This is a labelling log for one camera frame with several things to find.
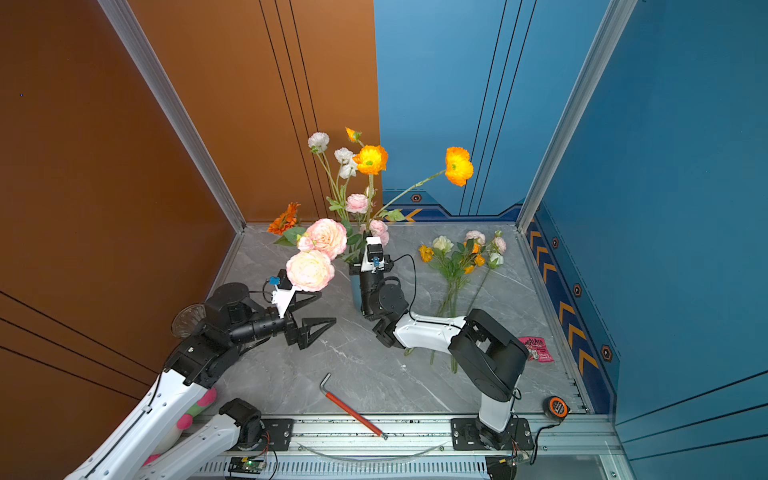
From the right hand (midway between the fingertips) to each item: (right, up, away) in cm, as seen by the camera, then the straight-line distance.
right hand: (366, 232), depth 73 cm
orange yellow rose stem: (+34, -7, +33) cm, 48 cm away
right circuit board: (+32, -56, -2) cm, 65 cm away
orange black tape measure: (+47, -44, +2) cm, 64 cm away
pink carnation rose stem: (+45, -3, +36) cm, 57 cm away
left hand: (-8, -17, -7) cm, 20 cm away
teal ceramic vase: (-2, -10, -5) cm, 11 cm away
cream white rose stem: (+26, -10, +33) cm, 43 cm away
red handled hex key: (-4, -46, +4) cm, 47 cm away
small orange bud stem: (+19, -6, +36) cm, 41 cm away
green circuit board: (-29, -56, -2) cm, 63 cm away
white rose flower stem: (+43, -8, +33) cm, 54 cm away
